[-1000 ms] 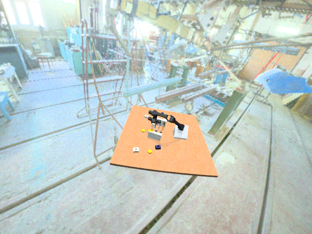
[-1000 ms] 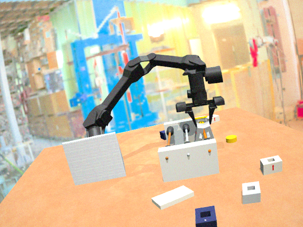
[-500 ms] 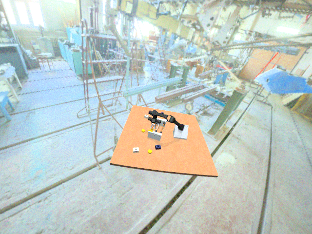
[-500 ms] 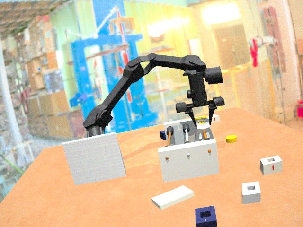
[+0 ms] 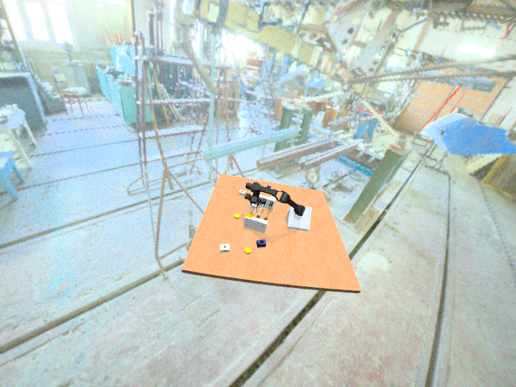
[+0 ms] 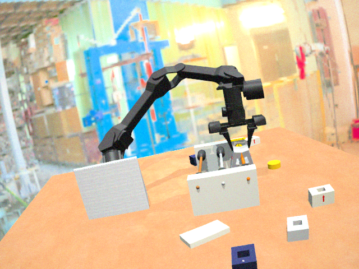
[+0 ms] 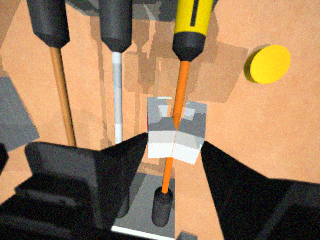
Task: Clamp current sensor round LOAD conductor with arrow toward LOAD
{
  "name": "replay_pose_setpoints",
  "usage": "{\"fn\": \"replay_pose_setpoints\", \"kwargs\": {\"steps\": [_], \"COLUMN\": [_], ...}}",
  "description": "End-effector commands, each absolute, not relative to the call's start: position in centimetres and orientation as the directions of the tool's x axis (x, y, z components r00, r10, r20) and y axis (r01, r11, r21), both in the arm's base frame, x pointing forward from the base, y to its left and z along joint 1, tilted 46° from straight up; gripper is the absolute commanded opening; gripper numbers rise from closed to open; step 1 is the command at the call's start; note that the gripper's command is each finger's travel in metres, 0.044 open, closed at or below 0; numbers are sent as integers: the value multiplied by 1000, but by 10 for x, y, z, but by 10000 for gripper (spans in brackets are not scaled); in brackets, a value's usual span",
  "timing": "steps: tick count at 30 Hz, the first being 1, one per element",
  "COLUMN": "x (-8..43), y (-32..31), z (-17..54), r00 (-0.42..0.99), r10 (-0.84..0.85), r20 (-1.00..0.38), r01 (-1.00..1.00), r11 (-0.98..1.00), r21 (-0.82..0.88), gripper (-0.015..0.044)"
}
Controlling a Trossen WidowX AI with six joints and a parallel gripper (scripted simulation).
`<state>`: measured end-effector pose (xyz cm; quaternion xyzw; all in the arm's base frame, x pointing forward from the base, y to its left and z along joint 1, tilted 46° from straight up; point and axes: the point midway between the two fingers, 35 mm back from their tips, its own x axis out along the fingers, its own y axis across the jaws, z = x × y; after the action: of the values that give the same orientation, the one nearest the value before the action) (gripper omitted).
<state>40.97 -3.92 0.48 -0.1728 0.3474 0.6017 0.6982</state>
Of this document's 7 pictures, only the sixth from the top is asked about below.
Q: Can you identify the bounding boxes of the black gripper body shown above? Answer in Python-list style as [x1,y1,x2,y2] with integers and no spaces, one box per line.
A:
[208,101,266,133]

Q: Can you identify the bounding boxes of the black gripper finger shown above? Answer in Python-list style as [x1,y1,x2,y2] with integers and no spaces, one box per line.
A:
[219,129,233,151]
[247,125,257,148]

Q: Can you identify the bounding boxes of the yellow disc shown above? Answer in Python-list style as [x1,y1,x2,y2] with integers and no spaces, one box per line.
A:
[268,160,280,170]

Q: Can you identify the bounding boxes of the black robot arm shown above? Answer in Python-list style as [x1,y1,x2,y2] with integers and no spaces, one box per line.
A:
[98,63,265,163]

